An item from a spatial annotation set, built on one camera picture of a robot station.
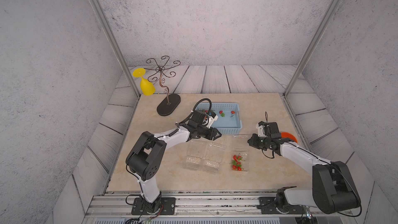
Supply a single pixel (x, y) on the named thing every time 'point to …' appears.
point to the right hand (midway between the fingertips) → (249, 140)
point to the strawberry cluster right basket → (223, 114)
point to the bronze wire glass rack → (161, 68)
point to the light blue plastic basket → (228, 122)
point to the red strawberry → (236, 163)
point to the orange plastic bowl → (286, 135)
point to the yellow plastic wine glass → (147, 87)
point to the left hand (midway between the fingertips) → (221, 135)
